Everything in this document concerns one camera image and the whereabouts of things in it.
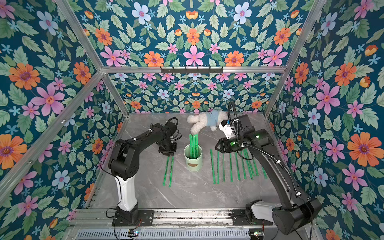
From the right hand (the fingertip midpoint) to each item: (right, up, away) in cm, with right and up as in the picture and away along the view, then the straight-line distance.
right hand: (221, 144), depth 71 cm
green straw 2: (+1, -17, +20) cm, 26 cm away
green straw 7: (+20, -16, +22) cm, 34 cm away
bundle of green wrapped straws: (-14, -3, +13) cm, 20 cm away
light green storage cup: (-14, -13, +13) cm, 23 cm away
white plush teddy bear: (-3, +14, +34) cm, 37 cm away
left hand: (-27, -9, +23) cm, 36 cm away
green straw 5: (+9, -18, +20) cm, 28 cm away
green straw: (-3, -16, +21) cm, 26 cm away
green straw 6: (+17, -19, +20) cm, 32 cm away
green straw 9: (+24, -18, +20) cm, 36 cm away
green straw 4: (-28, -19, +18) cm, 39 cm away
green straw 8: (+21, -15, +22) cm, 35 cm away
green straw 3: (-32, -19, +18) cm, 41 cm away
